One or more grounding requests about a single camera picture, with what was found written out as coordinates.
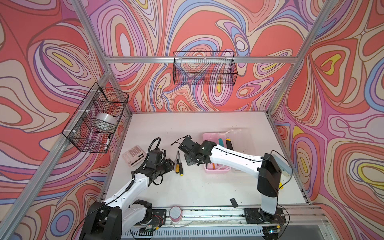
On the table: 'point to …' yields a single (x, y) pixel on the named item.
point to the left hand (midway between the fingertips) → (173, 163)
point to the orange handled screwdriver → (177, 164)
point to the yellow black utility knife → (229, 144)
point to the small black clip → (234, 202)
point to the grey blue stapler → (283, 166)
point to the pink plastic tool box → (214, 137)
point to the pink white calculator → (133, 155)
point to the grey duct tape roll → (106, 121)
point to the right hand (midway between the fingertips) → (194, 158)
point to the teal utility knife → (221, 142)
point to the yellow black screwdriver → (181, 169)
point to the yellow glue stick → (280, 185)
